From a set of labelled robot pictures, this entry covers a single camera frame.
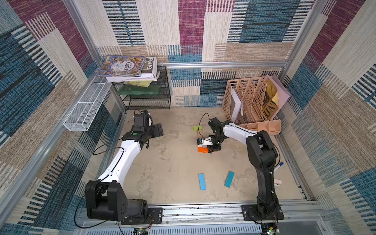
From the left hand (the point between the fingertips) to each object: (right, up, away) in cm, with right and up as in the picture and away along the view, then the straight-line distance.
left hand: (154, 128), depth 85 cm
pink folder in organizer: (+76, +20, +2) cm, 78 cm away
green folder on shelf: (-22, +25, +16) cm, 37 cm away
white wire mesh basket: (-31, +7, -14) cm, 35 cm away
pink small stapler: (+68, -29, -4) cm, 74 cm away
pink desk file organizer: (+62, +24, +17) cm, 69 cm away
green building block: (+25, -1, +23) cm, 34 cm away
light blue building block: (+27, -30, 0) cm, 41 cm away
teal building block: (+43, -29, 0) cm, 52 cm away
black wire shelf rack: (-3, +21, +36) cm, 41 cm away
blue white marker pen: (+74, -23, +4) cm, 78 cm away
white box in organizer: (+51, +14, +14) cm, 55 cm away
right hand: (+33, -12, +14) cm, 38 cm away
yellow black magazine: (+73, +17, +12) cm, 76 cm away
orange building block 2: (+31, -15, +11) cm, 36 cm away
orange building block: (+27, -14, +11) cm, 33 cm away
